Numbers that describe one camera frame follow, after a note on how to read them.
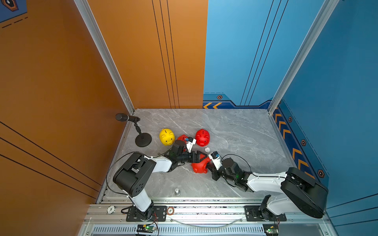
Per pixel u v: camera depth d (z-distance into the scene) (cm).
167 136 94
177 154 73
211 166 77
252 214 73
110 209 76
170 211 75
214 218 73
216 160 74
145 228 71
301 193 43
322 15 72
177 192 77
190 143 83
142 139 102
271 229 71
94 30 77
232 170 66
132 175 47
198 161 77
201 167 81
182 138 94
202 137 93
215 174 76
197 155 80
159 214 74
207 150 97
